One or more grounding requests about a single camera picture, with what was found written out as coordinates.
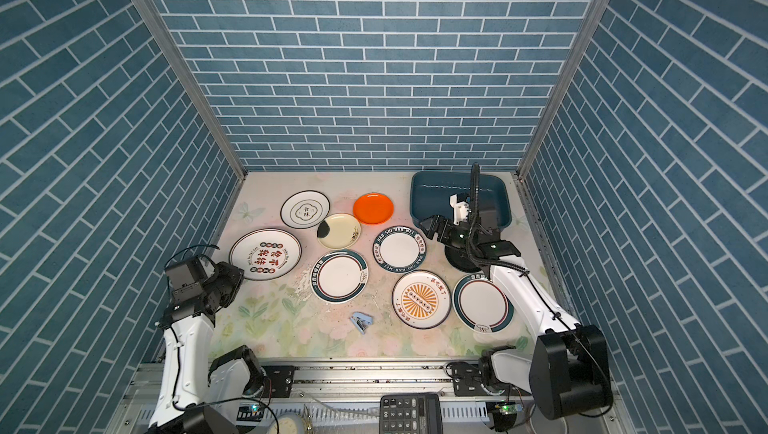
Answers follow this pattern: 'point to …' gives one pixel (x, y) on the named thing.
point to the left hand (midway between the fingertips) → (245, 264)
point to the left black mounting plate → (281, 377)
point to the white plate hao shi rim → (399, 249)
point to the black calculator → (410, 413)
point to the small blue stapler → (361, 321)
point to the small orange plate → (373, 208)
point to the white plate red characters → (265, 254)
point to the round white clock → (288, 423)
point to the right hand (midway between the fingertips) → (426, 224)
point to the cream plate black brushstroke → (338, 231)
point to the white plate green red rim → (339, 276)
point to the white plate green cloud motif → (304, 209)
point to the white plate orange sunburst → (421, 299)
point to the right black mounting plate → (467, 380)
